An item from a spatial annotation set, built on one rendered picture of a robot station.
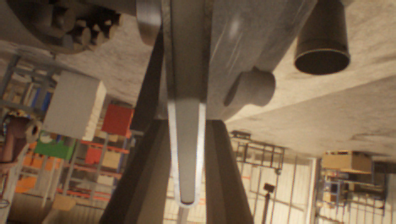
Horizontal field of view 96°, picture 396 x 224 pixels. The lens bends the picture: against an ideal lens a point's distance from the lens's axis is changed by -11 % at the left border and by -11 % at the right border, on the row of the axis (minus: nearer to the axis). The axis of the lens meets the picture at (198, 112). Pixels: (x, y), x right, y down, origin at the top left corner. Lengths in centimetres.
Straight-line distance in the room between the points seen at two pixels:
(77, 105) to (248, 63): 404
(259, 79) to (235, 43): 5
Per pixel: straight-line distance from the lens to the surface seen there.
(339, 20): 139
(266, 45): 19
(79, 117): 412
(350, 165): 708
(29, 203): 1548
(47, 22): 42
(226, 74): 19
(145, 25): 38
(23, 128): 454
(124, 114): 565
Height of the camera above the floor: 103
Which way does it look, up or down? 13 degrees down
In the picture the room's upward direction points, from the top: 168 degrees counter-clockwise
